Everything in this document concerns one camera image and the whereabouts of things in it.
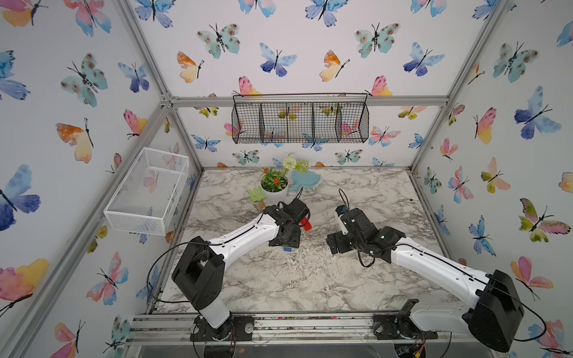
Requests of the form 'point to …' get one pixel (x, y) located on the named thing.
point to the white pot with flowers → (274, 183)
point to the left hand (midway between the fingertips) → (292, 240)
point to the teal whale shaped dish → (304, 180)
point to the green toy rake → (258, 195)
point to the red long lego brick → (307, 226)
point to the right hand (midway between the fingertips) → (339, 235)
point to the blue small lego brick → (287, 249)
